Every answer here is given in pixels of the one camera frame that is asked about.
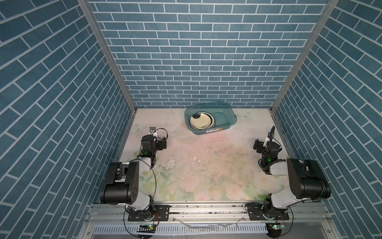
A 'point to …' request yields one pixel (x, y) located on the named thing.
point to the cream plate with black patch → (202, 120)
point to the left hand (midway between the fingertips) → (160, 136)
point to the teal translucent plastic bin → (224, 114)
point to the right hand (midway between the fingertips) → (267, 141)
